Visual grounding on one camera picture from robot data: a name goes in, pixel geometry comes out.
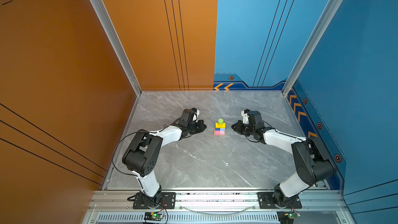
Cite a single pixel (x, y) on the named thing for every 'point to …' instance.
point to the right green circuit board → (287, 216)
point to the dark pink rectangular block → (217, 132)
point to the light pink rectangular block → (222, 133)
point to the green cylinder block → (221, 121)
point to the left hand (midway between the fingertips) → (207, 124)
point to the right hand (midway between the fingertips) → (230, 126)
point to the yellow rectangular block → (218, 125)
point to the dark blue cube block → (217, 129)
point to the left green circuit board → (153, 216)
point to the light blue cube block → (222, 129)
